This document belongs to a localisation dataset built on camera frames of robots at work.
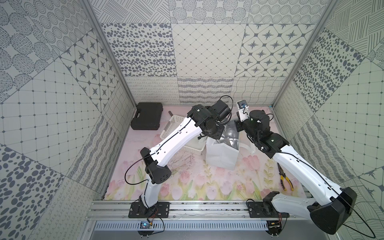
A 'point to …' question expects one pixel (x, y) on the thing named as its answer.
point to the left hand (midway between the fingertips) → (216, 130)
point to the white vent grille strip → (213, 226)
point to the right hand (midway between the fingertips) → (240, 114)
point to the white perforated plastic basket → (196, 146)
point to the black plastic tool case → (148, 116)
